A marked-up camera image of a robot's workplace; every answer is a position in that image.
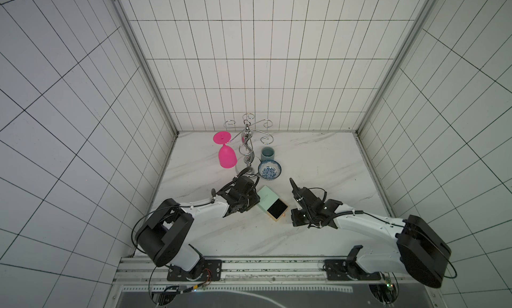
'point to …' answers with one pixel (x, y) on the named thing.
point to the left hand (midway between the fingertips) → (256, 201)
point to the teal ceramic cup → (267, 153)
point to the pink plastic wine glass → (226, 156)
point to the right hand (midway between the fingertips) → (290, 213)
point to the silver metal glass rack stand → (246, 147)
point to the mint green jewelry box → (267, 198)
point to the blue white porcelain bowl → (269, 169)
